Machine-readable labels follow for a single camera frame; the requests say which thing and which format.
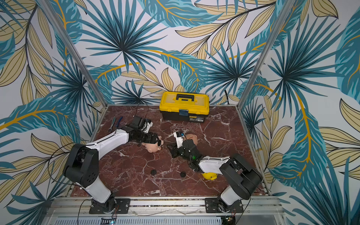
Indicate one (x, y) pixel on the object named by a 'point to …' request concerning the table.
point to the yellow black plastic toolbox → (184, 106)
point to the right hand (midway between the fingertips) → (168, 144)
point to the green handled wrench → (109, 130)
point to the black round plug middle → (153, 172)
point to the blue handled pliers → (118, 121)
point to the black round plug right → (183, 174)
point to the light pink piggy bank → (153, 147)
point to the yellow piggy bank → (210, 176)
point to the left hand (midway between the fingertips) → (152, 140)
